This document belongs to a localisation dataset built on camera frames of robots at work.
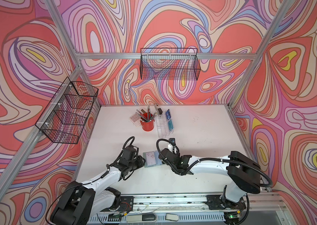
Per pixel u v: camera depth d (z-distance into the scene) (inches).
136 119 42.5
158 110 43.6
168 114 40.0
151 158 34.7
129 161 26.7
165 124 40.0
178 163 24.7
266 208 28.9
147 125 39.7
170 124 37.6
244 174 17.6
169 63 37.8
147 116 39.8
